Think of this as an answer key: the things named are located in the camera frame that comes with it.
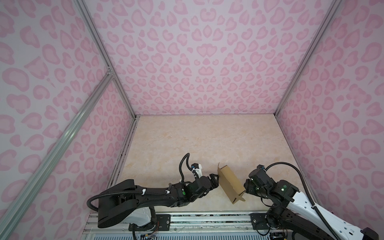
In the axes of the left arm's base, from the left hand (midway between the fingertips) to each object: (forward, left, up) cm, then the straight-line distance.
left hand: (216, 180), depth 79 cm
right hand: (-3, -17, -3) cm, 17 cm away
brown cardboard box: (-5, -6, +6) cm, 10 cm away
